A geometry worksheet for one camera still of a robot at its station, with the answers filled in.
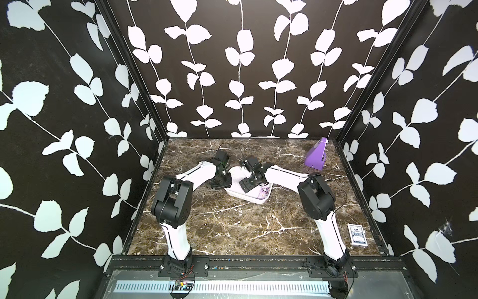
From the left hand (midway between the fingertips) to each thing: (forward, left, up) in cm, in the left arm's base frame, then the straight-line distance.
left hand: (229, 183), depth 95 cm
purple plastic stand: (+14, -49, +2) cm, 51 cm away
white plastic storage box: (-5, -16, -4) cm, 17 cm away
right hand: (+3, -9, -3) cm, 10 cm away
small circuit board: (-42, +19, -4) cm, 46 cm away
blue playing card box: (-27, -58, -3) cm, 64 cm away
